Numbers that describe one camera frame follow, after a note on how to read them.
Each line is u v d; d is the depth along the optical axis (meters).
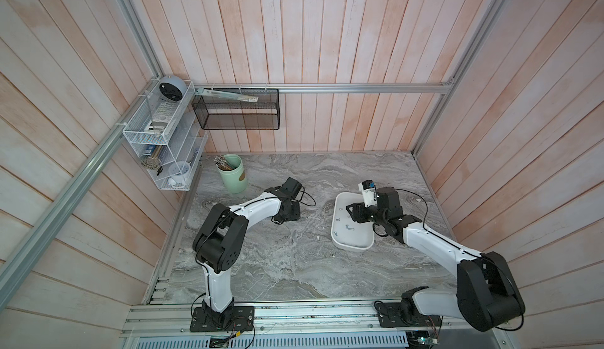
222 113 1.07
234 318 0.73
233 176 0.98
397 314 0.73
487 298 0.42
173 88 0.80
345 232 0.93
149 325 0.73
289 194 0.76
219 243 0.50
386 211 0.67
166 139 0.70
